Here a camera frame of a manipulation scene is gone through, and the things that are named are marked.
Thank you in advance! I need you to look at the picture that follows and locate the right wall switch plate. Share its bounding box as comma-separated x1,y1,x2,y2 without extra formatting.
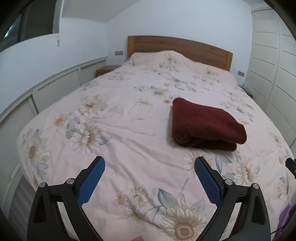
238,71,245,77

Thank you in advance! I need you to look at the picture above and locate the dark window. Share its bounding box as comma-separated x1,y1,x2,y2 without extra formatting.
1,0,62,51

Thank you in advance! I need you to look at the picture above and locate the wooden headboard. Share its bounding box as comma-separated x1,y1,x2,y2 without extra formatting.
127,36,233,71

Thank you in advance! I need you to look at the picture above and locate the dark red knit sweater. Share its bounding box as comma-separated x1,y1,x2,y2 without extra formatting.
171,98,247,151

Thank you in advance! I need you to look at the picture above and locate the white built-in wardrobe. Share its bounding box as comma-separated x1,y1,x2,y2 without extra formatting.
245,8,295,146

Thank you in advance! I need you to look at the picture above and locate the left wooden nightstand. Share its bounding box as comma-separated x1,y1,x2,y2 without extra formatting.
95,65,120,77

